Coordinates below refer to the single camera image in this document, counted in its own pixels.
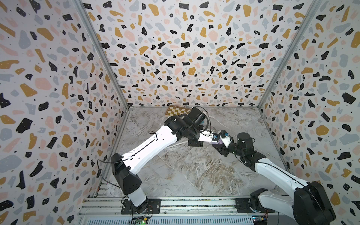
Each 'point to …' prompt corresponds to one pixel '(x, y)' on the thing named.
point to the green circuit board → (140, 220)
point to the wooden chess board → (174, 110)
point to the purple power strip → (219, 142)
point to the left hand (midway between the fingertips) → (205, 136)
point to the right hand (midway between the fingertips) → (217, 141)
